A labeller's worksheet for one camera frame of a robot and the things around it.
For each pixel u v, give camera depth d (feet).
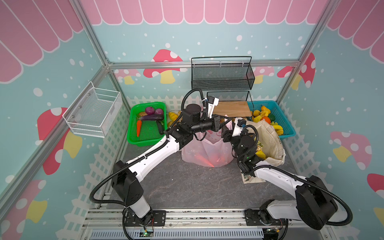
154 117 3.58
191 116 1.73
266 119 3.47
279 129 3.35
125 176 1.41
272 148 2.71
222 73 3.20
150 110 3.68
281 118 3.53
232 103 3.48
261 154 2.78
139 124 3.61
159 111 3.72
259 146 2.72
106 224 2.42
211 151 2.71
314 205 1.36
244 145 1.95
